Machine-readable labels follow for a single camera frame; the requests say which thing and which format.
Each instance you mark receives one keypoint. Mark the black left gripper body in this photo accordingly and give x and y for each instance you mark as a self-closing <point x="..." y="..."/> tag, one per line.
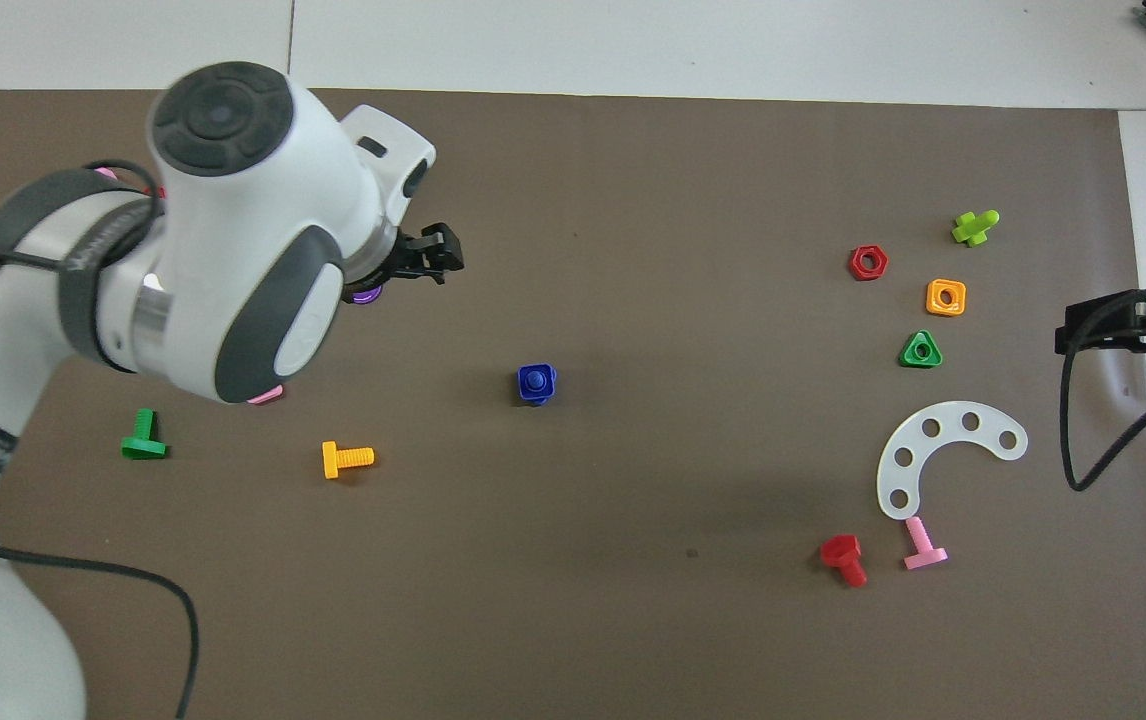
<point x="388" y="265"/>

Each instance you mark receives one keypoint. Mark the blue triangle-head toy screw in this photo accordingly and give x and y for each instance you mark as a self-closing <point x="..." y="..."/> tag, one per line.
<point x="534" y="380"/>

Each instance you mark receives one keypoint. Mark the blue square toy nut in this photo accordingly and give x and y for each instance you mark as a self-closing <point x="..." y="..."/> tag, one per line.
<point x="551" y="390"/>

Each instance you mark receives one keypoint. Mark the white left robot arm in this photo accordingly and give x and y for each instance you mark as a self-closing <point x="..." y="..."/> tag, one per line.
<point x="233" y="230"/>

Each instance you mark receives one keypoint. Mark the lime cross-head toy screw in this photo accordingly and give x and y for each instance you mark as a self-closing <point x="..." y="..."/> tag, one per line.
<point x="973" y="229"/>

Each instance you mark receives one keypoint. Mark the orange square toy nut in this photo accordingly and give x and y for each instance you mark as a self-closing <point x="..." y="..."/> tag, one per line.
<point x="933" y="298"/>

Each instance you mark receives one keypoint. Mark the pink square toy nut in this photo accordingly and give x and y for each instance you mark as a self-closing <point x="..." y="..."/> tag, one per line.
<point x="268" y="396"/>

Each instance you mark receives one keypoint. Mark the green triangular toy nut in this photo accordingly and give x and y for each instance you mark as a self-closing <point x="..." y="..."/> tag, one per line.
<point x="908" y="356"/>

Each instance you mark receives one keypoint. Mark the orange plastic toy screw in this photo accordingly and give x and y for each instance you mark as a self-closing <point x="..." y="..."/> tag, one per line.
<point x="343" y="459"/>

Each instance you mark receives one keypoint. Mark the green plastic toy screw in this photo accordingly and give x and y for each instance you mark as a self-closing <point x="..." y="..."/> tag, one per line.
<point x="143" y="435"/>

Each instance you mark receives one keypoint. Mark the red hex-head toy screw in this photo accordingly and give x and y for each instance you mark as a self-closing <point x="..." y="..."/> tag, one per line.
<point x="841" y="552"/>

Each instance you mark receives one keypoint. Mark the purple four-hole toy strip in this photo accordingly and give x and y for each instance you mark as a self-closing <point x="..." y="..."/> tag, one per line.
<point x="365" y="296"/>

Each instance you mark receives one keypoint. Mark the white curved five-hole plate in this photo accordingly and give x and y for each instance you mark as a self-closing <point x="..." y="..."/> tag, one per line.
<point x="948" y="420"/>

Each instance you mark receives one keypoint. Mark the brown table mat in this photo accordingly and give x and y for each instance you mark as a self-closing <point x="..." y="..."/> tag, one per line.
<point x="683" y="300"/>

